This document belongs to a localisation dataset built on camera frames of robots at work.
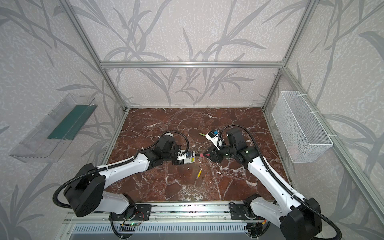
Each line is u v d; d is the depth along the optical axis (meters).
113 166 0.49
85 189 0.42
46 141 0.64
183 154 0.69
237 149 0.58
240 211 0.73
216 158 0.64
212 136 0.66
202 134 1.04
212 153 0.65
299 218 0.37
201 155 0.76
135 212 0.70
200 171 0.87
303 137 0.62
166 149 0.67
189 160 0.91
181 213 0.75
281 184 0.43
